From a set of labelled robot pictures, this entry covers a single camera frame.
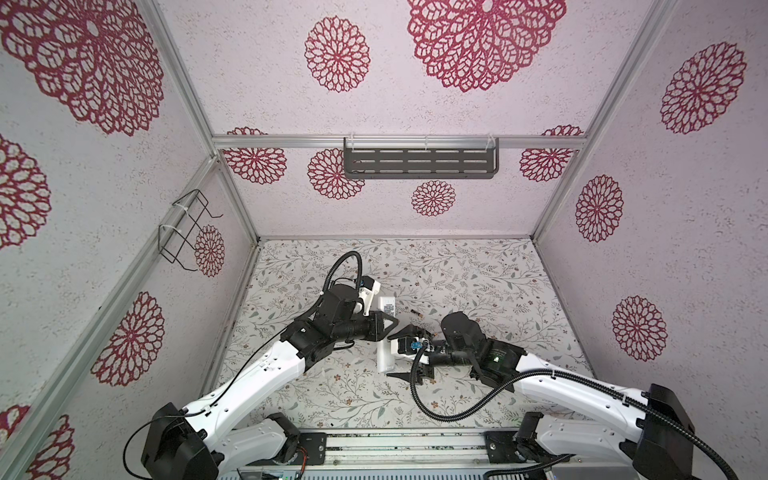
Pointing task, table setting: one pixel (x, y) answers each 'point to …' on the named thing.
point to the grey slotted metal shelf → (420, 161)
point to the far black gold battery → (418, 313)
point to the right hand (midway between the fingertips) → (389, 348)
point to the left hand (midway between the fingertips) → (395, 327)
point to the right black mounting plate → (501, 446)
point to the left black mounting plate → (315, 445)
